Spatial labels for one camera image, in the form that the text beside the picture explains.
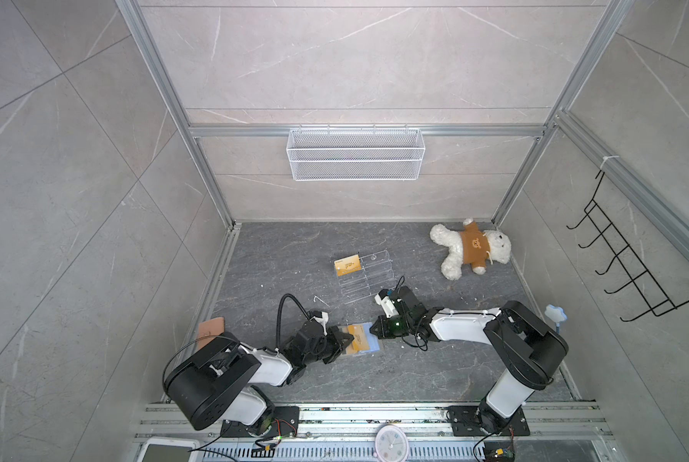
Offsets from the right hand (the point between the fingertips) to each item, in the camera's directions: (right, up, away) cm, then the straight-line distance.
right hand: (373, 331), depth 89 cm
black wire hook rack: (+57, +21, -27) cm, 66 cm away
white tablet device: (-49, -21, -23) cm, 58 cm away
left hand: (-4, 0, -5) cm, 6 cm away
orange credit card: (-8, +20, +6) cm, 23 cm away
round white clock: (+3, -21, -21) cm, 30 cm away
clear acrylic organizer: (+2, +16, +14) cm, 21 cm away
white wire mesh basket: (-5, +60, +11) cm, 61 cm away
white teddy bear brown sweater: (+36, +26, +12) cm, 46 cm away
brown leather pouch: (-51, +1, -1) cm, 51 cm away
